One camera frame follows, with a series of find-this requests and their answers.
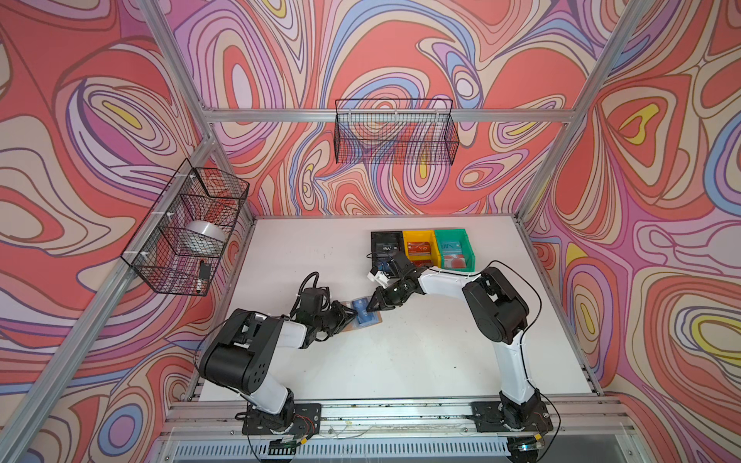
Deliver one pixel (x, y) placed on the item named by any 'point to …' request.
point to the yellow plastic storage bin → (421, 248)
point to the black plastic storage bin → (384, 247)
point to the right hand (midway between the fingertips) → (373, 313)
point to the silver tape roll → (205, 237)
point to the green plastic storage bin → (456, 252)
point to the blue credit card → (364, 317)
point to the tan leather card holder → (356, 325)
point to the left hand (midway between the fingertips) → (360, 311)
